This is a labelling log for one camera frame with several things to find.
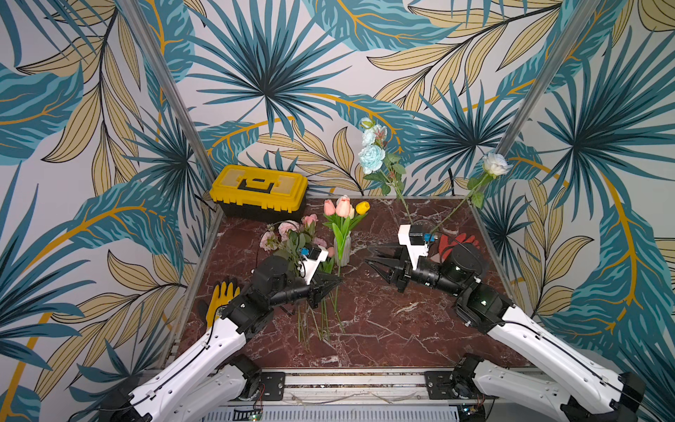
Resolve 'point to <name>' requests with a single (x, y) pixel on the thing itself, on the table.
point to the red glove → (446, 246)
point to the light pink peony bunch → (268, 241)
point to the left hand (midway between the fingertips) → (339, 284)
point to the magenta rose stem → (309, 221)
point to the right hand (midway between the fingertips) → (367, 253)
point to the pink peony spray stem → (295, 238)
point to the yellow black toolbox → (260, 194)
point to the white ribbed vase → (346, 253)
